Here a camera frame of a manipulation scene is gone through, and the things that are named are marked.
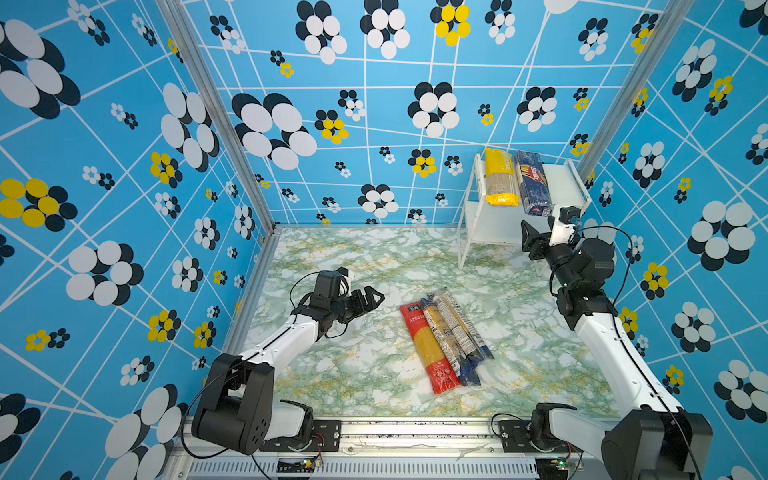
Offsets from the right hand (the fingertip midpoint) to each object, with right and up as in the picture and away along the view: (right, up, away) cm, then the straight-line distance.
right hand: (540, 220), depth 73 cm
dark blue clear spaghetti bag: (-17, -40, +7) cm, 44 cm away
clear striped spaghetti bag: (-14, -34, +13) cm, 39 cm away
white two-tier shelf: (+1, +2, +28) cm, 28 cm away
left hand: (-42, -22, +13) cm, 49 cm away
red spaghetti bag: (-24, -40, +7) cm, 47 cm away
